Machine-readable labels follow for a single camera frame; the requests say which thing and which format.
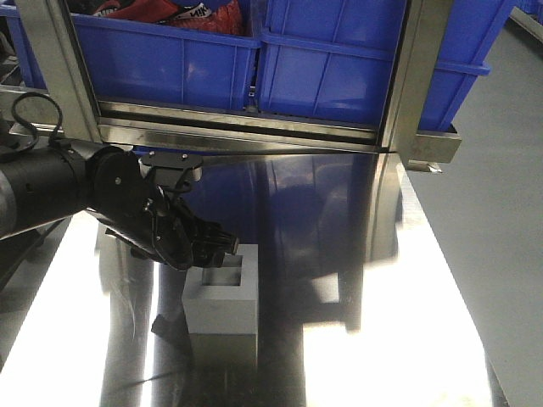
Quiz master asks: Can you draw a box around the grey block with square hole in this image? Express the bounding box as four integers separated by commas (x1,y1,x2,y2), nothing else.
182,243,260,336

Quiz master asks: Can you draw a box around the thin black cable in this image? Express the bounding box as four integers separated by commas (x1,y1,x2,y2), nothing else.
11,92,67,149

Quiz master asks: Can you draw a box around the steel rack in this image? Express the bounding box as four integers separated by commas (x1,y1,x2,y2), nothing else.
507,0,543,43
0,0,463,175

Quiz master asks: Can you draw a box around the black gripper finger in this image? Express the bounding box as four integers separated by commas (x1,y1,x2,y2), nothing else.
193,216,241,255
193,243,228,269

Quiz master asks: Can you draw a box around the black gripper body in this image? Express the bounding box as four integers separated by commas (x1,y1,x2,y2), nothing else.
87,177,199,271

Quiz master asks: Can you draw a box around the blue plastic bin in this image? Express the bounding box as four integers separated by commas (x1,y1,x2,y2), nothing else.
70,12,262,109
261,0,517,71
0,3,48,90
254,33,491,132

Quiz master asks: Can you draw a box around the red mesh bag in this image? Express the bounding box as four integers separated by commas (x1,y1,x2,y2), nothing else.
169,0,247,37

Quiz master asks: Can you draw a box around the red and black sports shoe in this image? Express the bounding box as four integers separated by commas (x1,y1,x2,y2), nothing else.
67,0,213,23

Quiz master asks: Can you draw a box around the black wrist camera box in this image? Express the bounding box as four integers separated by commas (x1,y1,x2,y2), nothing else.
139,152,204,190

